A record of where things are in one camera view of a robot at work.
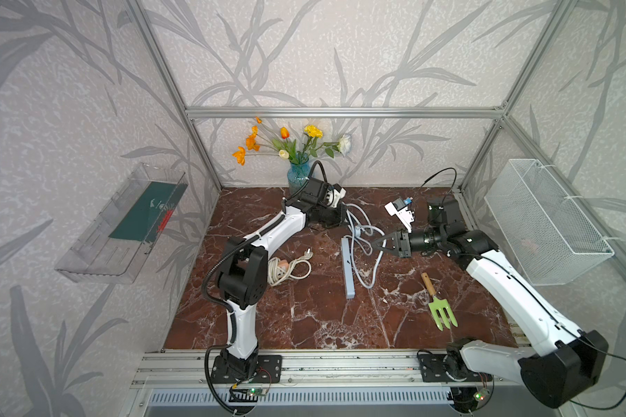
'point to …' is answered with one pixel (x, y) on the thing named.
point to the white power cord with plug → (277, 276)
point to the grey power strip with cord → (348, 278)
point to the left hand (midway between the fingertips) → (356, 221)
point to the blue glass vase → (297, 175)
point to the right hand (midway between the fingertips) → (373, 244)
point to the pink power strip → (283, 267)
